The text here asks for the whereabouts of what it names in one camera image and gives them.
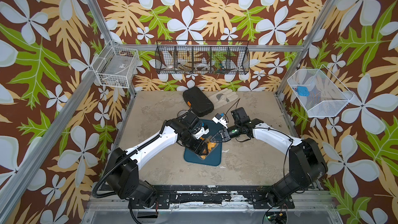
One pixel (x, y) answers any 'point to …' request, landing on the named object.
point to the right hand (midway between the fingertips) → (211, 140)
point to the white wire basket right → (327, 96)
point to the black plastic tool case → (198, 101)
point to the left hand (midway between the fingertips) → (203, 148)
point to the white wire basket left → (116, 66)
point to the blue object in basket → (303, 90)
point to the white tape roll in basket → (202, 67)
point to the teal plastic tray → (214, 159)
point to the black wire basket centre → (202, 57)
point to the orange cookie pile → (210, 145)
